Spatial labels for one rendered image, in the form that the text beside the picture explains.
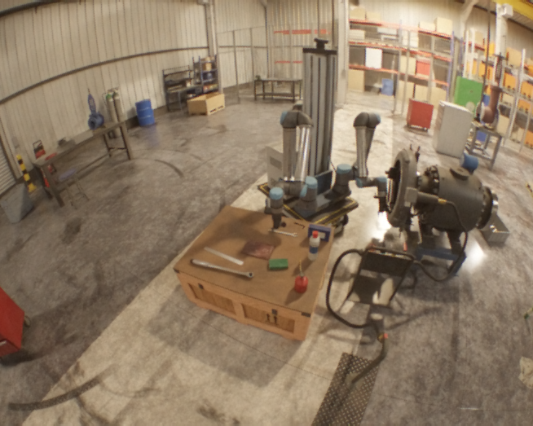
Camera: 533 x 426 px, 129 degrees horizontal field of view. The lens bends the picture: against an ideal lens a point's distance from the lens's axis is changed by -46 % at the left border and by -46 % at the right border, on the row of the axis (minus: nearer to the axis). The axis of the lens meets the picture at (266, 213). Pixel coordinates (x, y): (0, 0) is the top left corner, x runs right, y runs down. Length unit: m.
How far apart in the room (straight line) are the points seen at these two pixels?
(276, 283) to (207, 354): 0.76
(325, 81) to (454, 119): 4.32
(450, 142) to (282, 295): 5.43
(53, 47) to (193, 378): 8.46
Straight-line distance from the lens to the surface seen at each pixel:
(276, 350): 1.79
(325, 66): 2.15
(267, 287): 1.48
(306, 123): 1.81
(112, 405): 2.05
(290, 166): 1.98
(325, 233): 1.70
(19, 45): 8.40
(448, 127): 6.05
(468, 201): 2.36
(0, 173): 8.01
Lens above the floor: 1.68
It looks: 37 degrees down
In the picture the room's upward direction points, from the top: 3 degrees counter-clockwise
